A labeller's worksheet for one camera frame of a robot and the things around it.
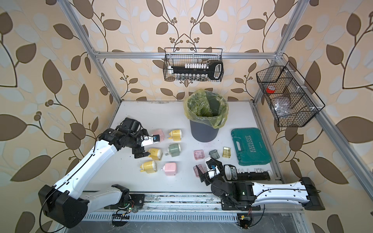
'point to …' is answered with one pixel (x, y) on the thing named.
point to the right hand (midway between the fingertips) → (204, 163)
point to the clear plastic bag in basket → (282, 107)
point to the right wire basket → (292, 101)
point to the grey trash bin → (203, 133)
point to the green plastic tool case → (250, 146)
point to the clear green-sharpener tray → (214, 154)
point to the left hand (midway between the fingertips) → (145, 140)
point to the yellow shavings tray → (226, 152)
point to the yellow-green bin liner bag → (206, 107)
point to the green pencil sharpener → (174, 149)
